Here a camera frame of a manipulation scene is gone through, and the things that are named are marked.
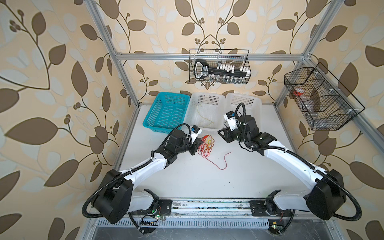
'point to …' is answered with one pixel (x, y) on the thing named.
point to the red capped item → (299, 91)
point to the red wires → (205, 147)
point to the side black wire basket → (325, 104)
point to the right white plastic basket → (253, 106)
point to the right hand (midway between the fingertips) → (221, 132)
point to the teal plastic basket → (167, 112)
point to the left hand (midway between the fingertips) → (203, 139)
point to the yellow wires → (203, 117)
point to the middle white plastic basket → (206, 110)
